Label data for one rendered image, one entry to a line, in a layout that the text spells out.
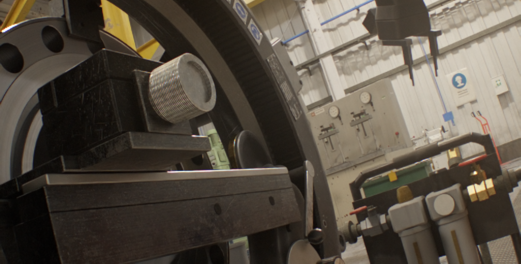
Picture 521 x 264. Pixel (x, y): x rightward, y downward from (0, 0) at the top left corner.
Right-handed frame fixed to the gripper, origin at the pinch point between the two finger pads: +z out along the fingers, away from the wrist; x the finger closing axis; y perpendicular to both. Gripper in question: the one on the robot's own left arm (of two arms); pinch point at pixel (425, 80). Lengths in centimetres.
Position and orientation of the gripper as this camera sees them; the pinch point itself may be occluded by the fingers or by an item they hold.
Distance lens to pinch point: 75.5
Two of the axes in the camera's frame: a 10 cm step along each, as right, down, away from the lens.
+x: -8.5, 3.0, -4.4
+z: 2.1, 9.5, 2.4
